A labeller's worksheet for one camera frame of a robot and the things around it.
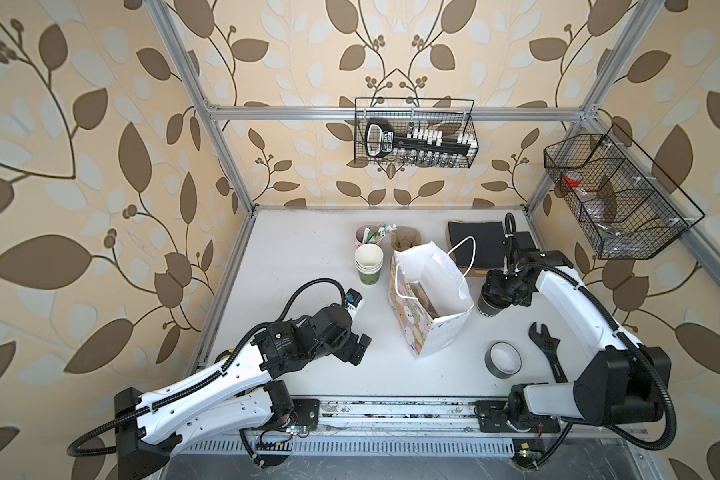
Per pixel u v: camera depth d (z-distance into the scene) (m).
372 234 0.89
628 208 0.73
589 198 0.70
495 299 0.81
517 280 0.62
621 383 0.40
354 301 0.64
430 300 0.89
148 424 0.41
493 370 0.79
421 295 0.91
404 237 1.08
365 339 0.65
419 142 0.84
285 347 0.49
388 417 0.75
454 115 0.91
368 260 0.94
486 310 0.85
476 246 0.67
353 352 0.63
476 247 0.67
